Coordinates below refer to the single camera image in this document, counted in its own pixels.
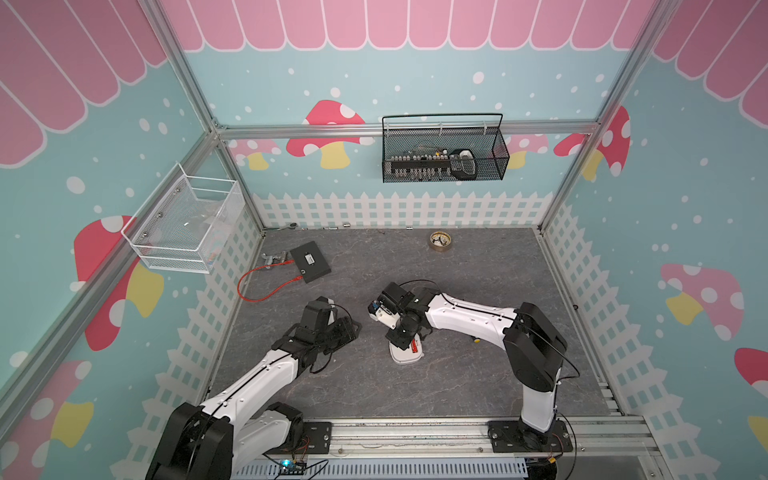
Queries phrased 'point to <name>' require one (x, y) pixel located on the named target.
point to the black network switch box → (310, 261)
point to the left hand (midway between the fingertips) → (357, 333)
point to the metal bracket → (271, 260)
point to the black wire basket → (477, 154)
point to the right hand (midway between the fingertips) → (397, 336)
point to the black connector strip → (418, 167)
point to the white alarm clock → (412, 353)
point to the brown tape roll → (440, 241)
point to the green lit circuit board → (290, 467)
